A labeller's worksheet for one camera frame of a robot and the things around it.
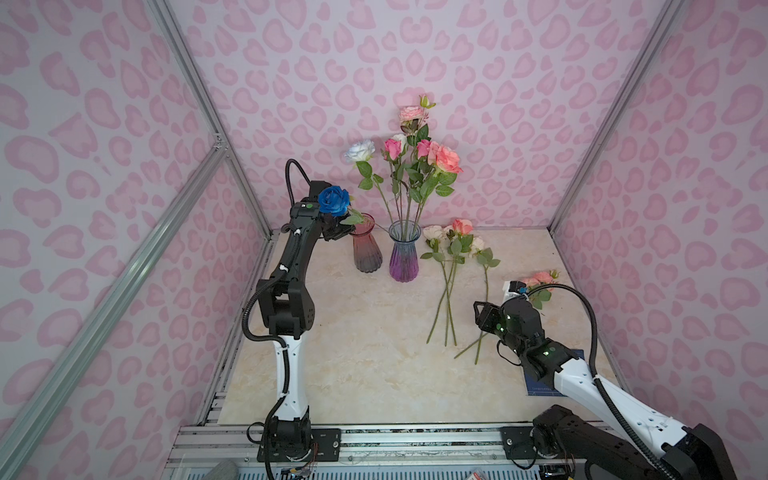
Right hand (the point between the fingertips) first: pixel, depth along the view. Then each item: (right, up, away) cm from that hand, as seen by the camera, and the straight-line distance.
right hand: (479, 304), depth 82 cm
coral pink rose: (0, +16, +27) cm, 32 cm away
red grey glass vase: (-32, +16, +16) cm, 39 cm away
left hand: (-36, +24, +14) cm, 46 cm away
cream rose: (-9, +21, +32) cm, 39 cm away
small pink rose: (+25, +6, +16) cm, 30 cm away
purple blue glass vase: (-20, +12, +19) cm, 30 cm away
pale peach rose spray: (+11, +12, +28) cm, 33 cm away
